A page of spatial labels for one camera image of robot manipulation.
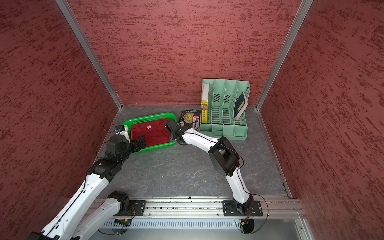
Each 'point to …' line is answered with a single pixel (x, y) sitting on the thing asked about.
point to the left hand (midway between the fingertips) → (137, 141)
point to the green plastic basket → (171, 116)
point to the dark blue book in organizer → (241, 104)
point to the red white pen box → (196, 122)
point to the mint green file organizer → (222, 122)
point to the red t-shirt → (155, 132)
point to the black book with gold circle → (187, 115)
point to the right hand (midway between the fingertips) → (176, 139)
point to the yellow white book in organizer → (205, 103)
